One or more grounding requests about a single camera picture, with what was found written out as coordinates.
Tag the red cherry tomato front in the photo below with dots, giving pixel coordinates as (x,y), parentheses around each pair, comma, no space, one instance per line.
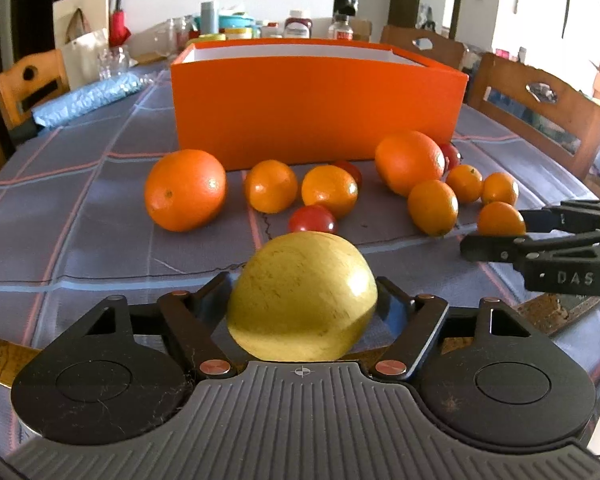
(315,218)

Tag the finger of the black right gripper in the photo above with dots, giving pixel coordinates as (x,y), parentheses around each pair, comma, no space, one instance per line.
(482,248)
(560,218)

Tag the wooden chair right far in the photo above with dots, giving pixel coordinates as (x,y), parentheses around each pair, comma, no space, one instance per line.
(426,43)

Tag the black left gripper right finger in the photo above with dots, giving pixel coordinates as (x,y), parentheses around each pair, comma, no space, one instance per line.
(416,321)

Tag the large orange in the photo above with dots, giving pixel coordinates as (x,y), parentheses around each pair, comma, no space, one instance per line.
(405,159)
(185,190)

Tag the yellow round fruit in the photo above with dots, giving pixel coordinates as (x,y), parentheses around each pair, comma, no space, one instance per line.
(305,296)

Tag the small oval tangerine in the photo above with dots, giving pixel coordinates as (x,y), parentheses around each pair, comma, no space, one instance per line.
(433,207)

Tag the wooden chair left near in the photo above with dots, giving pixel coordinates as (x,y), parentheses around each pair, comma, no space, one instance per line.
(33,80)

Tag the white paper gift bag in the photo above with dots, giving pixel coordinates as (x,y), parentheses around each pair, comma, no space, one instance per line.
(81,31)

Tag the wooden chair right near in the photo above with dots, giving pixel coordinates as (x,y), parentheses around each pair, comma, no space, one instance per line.
(549,97)

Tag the red cherry tomato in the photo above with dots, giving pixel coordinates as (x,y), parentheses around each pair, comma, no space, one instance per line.
(351,169)
(452,156)
(315,218)

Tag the clear glass cup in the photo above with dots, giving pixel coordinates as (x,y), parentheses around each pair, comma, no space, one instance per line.
(113,62)

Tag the blue grey thermos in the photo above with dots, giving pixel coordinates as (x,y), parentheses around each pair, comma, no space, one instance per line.
(209,21)

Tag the purple supplement bottle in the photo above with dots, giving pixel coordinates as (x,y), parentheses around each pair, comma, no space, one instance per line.
(297,26)

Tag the orange cardboard box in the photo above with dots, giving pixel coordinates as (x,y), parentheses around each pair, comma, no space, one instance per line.
(308,100)

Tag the red folded umbrella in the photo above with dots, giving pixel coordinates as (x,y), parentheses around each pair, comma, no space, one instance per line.
(118,32)

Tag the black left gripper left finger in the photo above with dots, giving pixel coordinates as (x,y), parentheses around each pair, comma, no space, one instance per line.
(192,318)

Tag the teal lidded container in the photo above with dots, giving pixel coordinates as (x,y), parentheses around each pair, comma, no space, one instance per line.
(235,21)

